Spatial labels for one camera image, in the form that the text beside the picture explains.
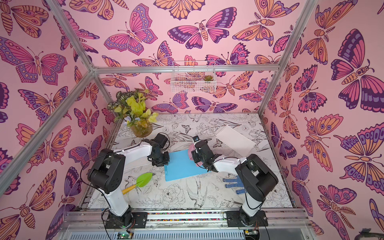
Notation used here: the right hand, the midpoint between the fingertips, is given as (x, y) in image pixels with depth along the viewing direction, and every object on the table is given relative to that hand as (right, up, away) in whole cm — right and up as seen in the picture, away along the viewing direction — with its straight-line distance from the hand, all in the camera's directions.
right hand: (197, 149), depth 94 cm
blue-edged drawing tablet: (-10, -11, +1) cm, 15 cm away
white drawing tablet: (+27, +4, +10) cm, 29 cm away
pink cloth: (-3, 0, +1) cm, 4 cm away
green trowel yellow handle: (-33, -18, -6) cm, 38 cm away
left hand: (-17, -9, 0) cm, 19 cm away
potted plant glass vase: (-41, +26, -1) cm, 49 cm away
